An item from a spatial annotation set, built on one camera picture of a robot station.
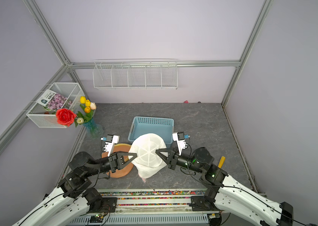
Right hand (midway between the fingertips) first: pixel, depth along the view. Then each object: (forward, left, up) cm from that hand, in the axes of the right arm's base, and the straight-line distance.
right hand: (156, 152), depth 59 cm
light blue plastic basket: (+35, -2, -30) cm, 46 cm away
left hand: (-2, +8, 0) cm, 8 cm away
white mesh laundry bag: (-3, +4, -2) cm, 5 cm away
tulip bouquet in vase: (+26, +42, -7) cm, 50 cm away
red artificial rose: (+16, +43, +5) cm, 46 cm away
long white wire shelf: (+70, 0, -8) cm, 70 cm away
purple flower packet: (+28, +55, +3) cm, 62 cm away
